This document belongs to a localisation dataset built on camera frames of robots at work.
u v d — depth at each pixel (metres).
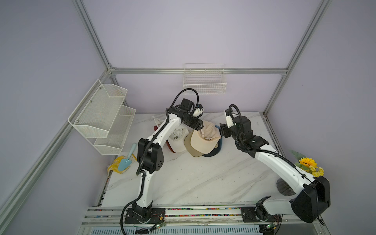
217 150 0.91
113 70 0.92
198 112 0.84
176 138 1.01
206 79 1.07
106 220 0.73
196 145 0.94
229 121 0.67
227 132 0.70
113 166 0.89
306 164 0.66
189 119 0.78
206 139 0.94
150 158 0.55
